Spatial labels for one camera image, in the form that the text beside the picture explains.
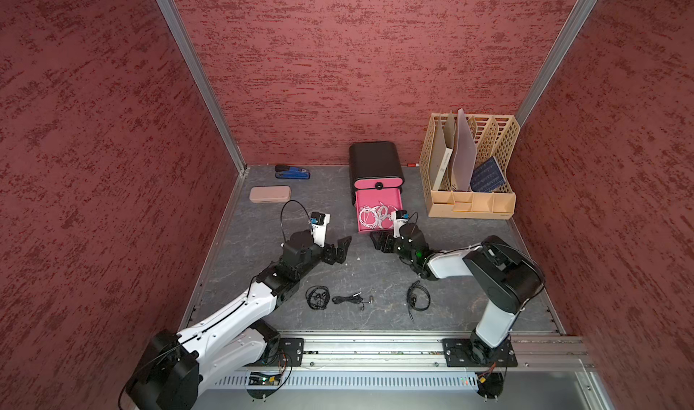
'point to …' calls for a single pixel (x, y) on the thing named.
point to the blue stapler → (286, 172)
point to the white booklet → (445, 159)
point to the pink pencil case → (270, 194)
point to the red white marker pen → (413, 164)
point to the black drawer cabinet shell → (373, 160)
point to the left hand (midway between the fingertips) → (336, 239)
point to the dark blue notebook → (489, 178)
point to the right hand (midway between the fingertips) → (376, 238)
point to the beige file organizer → (494, 135)
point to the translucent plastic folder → (465, 154)
